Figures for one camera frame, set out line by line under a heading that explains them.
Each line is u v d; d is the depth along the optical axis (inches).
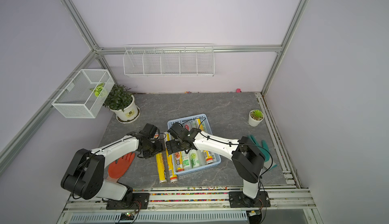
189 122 39.8
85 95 32.4
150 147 30.1
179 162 32.5
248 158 18.0
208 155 31.7
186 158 32.6
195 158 32.7
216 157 32.7
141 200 28.8
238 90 48.8
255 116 37.8
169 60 38.8
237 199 29.0
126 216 28.1
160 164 32.3
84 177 16.9
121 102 37.2
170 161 32.6
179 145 24.8
